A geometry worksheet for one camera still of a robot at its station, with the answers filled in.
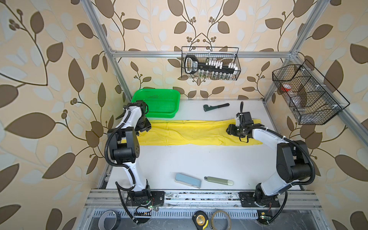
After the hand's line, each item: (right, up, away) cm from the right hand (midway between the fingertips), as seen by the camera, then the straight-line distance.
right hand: (230, 132), depth 94 cm
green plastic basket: (-51, +21, +25) cm, 61 cm away
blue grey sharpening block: (-29, -24, -17) cm, 42 cm away
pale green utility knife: (-10, -26, -14) cm, 31 cm away
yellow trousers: (-27, -2, +5) cm, 27 cm away
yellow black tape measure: (-22, -38, -27) cm, 52 cm away
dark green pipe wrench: (-14, +17, +21) cm, 30 cm away
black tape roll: (-69, -38, -27) cm, 83 cm away
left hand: (-56, +2, -3) cm, 56 cm away
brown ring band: (-15, -38, -23) cm, 47 cm away
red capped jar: (+28, +27, -13) cm, 41 cm away
